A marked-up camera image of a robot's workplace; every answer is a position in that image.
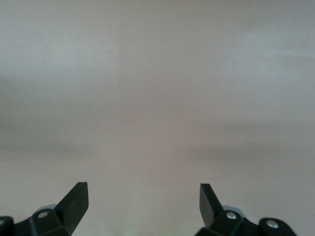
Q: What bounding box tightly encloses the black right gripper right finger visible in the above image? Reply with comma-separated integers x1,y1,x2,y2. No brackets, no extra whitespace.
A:
195,183,296,236

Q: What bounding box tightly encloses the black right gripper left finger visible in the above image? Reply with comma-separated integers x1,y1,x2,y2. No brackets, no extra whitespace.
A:
0,181,89,236

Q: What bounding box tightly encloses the brown table cover sheet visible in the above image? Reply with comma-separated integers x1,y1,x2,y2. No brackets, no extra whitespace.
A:
0,0,315,236

